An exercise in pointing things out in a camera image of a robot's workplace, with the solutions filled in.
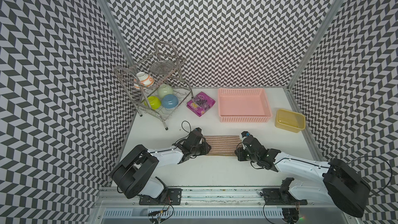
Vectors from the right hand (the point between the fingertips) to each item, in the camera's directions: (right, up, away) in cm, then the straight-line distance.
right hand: (236, 154), depth 85 cm
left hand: (-15, +2, +3) cm, 16 cm away
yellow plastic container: (+38, +17, +14) cm, 44 cm away
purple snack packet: (-21, +28, +19) cm, 39 cm away
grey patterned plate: (-48, +54, +23) cm, 76 cm away
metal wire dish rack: (-45, +40, -1) cm, 60 cm away
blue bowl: (-40, +30, +12) cm, 51 cm away
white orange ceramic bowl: (-48, +41, -7) cm, 63 cm away
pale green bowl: (-46, +38, +22) cm, 64 cm away
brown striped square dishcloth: (-7, +4, +4) cm, 9 cm away
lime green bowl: (-50, +28, +15) cm, 60 cm away
